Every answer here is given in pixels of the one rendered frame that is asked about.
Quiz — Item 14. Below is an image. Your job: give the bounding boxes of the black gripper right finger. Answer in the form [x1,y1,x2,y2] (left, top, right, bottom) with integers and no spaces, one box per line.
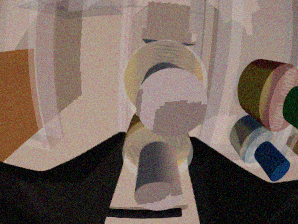
[188,137,298,224]

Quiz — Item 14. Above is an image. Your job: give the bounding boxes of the orange block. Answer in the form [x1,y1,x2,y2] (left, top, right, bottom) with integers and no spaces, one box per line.
[0,48,39,163]
[293,139,298,155]

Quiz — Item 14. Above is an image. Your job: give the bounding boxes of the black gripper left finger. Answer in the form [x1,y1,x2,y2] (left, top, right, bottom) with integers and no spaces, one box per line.
[0,131,126,224]

